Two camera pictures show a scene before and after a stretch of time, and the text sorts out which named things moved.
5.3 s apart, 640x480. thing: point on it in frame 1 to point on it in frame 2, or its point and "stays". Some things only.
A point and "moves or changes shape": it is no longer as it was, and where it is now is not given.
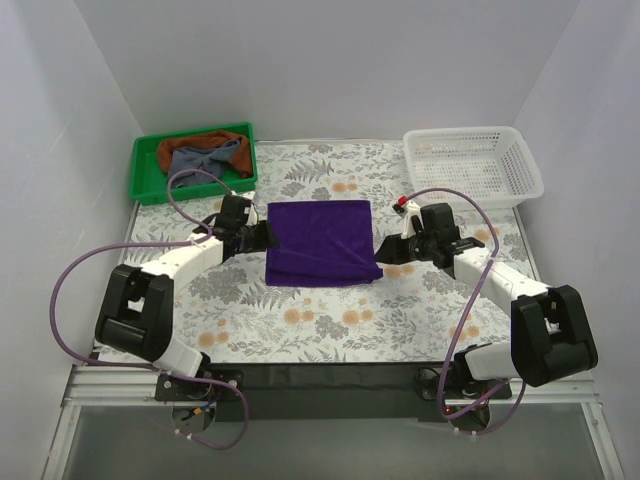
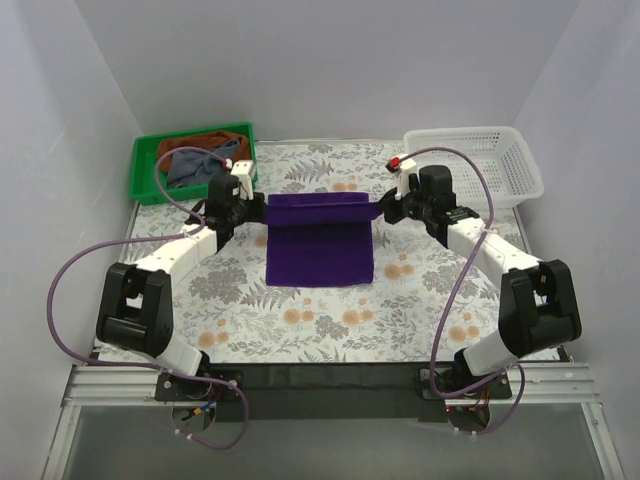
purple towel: [321, 243] moves or changes shape
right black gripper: [403, 248] to [395, 206]
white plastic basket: [492, 162] stays
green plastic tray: [149, 183] stays
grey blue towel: [208, 160] stays
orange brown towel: [240, 160] stays
